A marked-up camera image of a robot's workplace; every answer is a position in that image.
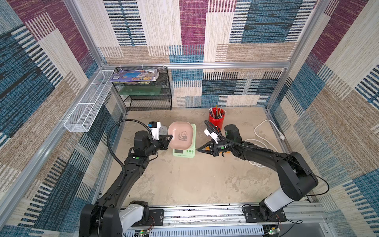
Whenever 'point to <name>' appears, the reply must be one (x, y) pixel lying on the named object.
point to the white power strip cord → (281, 136)
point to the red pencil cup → (218, 122)
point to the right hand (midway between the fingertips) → (201, 151)
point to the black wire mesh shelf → (155, 96)
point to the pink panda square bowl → (182, 135)
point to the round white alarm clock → (163, 130)
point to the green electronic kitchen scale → (187, 153)
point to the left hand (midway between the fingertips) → (172, 136)
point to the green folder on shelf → (130, 90)
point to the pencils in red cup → (217, 114)
